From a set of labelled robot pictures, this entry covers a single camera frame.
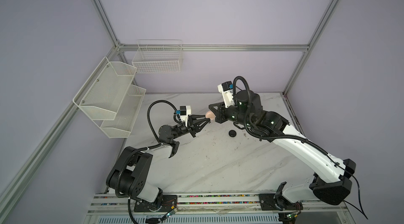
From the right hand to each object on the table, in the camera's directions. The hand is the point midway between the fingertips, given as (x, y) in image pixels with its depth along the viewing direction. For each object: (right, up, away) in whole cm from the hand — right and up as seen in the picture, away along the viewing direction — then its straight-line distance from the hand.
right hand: (206, 109), depth 62 cm
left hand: (+1, -5, +9) cm, 10 cm away
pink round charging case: (+2, -2, +3) cm, 5 cm away
